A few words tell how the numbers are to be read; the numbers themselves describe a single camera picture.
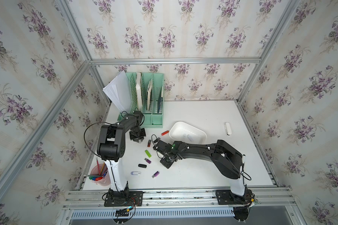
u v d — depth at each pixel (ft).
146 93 3.25
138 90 3.06
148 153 2.96
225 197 2.40
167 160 2.41
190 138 3.15
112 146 1.71
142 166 2.77
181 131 3.29
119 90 3.18
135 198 2.40
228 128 3.25
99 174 2.48
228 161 1.49
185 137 3.19
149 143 3.08
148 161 2.84
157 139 3.15
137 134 2.76
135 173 2.69
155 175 2.68
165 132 3.29
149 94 3.25
